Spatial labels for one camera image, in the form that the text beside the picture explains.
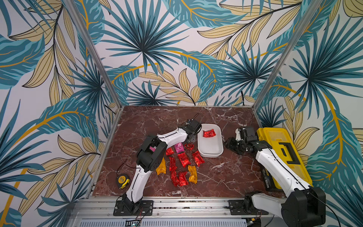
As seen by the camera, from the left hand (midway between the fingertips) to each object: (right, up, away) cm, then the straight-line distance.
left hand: (189, 138), depth 98 cm
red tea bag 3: (+5, -12, -10) cm, 17 cm away
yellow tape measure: (-39, -21, -19) cm, 48 cm away
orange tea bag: (-16, -16, -14) cm, 27 cm away
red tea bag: (-4, -21, -18) cm, 28 cm away
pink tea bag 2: (-17, +1, -40) cm, 43 cm away
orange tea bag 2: (+2, -19, -18) cm, 26 cm away
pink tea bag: (-6, -5, -6) cm, 10 cm away
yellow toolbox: (+51, 0, -18) cm, 54 cm away
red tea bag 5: (+14, +3, +2) cm, 15 cm away
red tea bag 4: (-9, -20, -19) cm, 29 cm away
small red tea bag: (-13, -8, -5) cm, 16 cm away
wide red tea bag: (-3, -12, -10) cm, 16 cm away
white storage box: (+15, -2, +1) cm, 15 cm away
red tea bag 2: (0, -5, -4) cm, 6 cm away
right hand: (+22, -2, -14) cm, 26 cm away
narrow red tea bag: (-10, -16, -12) cm, 22 cm away
